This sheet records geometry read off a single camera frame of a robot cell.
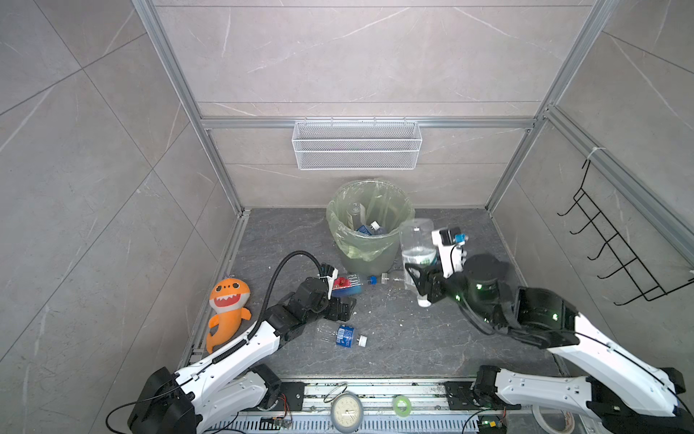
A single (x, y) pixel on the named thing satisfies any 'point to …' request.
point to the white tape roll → (570, 422)
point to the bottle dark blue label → (346, 336)
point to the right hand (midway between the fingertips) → (418, 261)
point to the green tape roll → (395, 407)
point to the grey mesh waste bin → (385, 262)
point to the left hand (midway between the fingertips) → (347, 295)
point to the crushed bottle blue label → (373, 229)
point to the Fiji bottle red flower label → (347, 286)
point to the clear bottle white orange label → (356, 215)
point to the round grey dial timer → (346, 412)
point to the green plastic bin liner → (367, 217)
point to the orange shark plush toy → (229, 297)
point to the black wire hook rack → (646, 283)
